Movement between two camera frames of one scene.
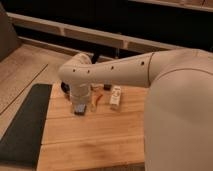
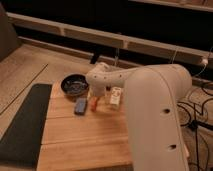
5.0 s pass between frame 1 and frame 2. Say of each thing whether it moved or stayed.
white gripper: moved
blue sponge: stayed
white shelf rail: stayed
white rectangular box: stayed
